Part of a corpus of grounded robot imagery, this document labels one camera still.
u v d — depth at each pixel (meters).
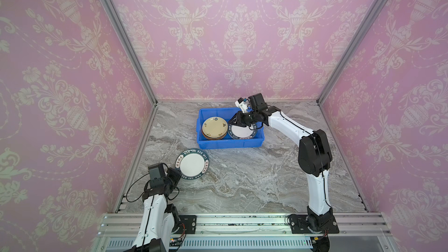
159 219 0.50
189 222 0.74
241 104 0.87
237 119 0.84
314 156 0.57
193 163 0.93
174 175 0.77
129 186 0.86
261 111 0.74
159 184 0.66
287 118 0.66
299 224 0.73
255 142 0.95
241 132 1.00
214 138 0.99
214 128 1.03
